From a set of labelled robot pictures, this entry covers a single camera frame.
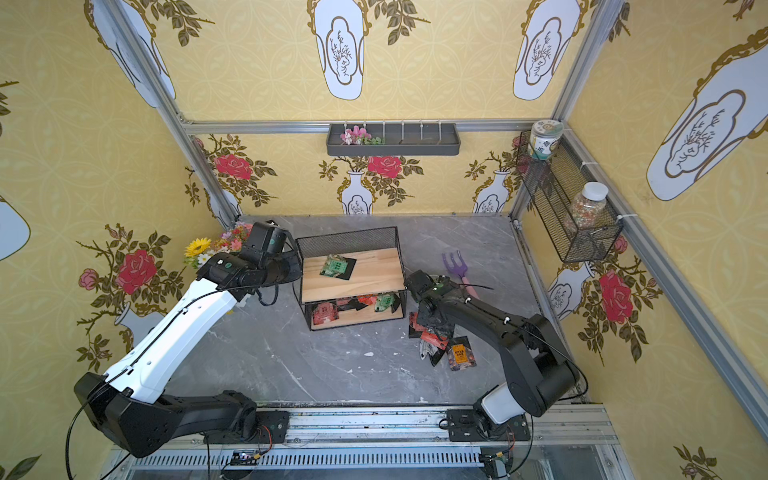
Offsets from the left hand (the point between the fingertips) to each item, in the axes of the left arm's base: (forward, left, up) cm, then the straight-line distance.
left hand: (286, 263), depth 77 cm
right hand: (-7, -41, -20) cm, 46 cm away
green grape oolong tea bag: (+4, -13, -7) cm, 15 cm away
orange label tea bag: (-17, -47, -23) cm, 55 cm away
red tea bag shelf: (-3, -7, -22) cm, 23 cm away
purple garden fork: (+13, -53, -24) cm, 59 cm away
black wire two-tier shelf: (0, -16, -8) cm, 18 cm away
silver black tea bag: (-17, -39, -22) cm, 48 cm away
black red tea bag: (-13, -41, -21) cm, 48 cm away
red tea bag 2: (-6, -34, -23) cm, 42 cm away
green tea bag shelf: (-1, -25, -20) cm, 32 cm away
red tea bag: (+1, -20, -21) cm, 29 cm away
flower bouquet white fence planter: (+8, +26, -4) cm, 28 cm away
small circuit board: (-40, +10, -27) cm, 49 cm away
